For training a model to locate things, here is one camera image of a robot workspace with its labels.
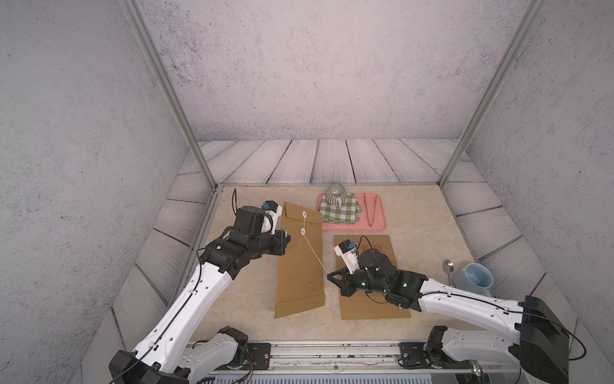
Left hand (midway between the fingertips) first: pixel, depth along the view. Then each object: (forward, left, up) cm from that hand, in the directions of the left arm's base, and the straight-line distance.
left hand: (293, 238), depth 73 cm
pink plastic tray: (+26, -36, -24) cm, 50 cm away
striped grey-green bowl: (+38, -17, -21) cm, 46 cm away
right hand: (-9, -10, -9) cm, 17 cm away
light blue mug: (-4, -65, -23) cm, 69 cm away
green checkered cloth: (+28, -21, -23) cm, 42 cm away
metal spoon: (0, -57, -23) cm, 61 cm away
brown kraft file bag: (-8, -2, -16) cm, 18 cm away
